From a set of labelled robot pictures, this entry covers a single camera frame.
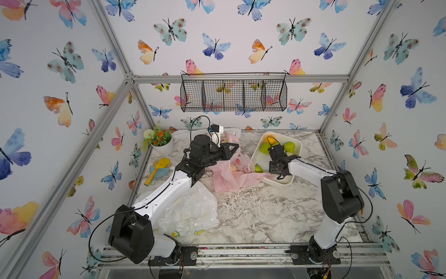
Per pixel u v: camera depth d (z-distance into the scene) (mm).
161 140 981
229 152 709
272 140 1131
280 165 700
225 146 662
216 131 681
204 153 584
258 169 942
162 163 1016
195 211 810
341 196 485
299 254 734
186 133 1118
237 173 897
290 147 1069
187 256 737
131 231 406
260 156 1073
